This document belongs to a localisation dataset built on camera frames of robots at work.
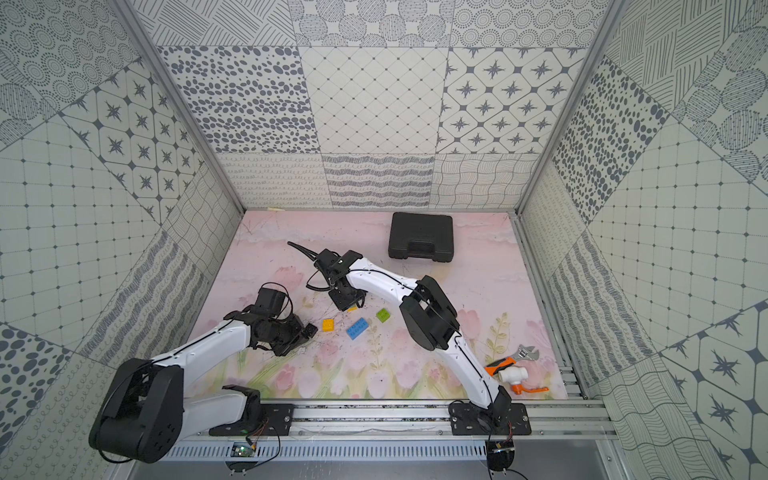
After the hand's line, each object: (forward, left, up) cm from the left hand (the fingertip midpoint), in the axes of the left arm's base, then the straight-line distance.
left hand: (315, 336), depth 86 cm
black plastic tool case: (+38, -31, +2) cm, 50 cm away
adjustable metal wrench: (-3, -61, -2) cm, 62 cm away
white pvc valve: (-9, -56, 0) cm, 56 cm away
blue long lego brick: (+3, -12, -1) cm, 12 cm away
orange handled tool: (-7, -51, -1) cm, 52 cm away
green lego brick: (+8, -19, -1) cm, 21 cm away
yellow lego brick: (+6, -11, +5) cm, 14 cm away
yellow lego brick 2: (+4, -3, 0) cm, 5 cm away
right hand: (+11, -10, +1) cm, 15 cm away
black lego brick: (+3, +3, -2) cm, 4 cm away
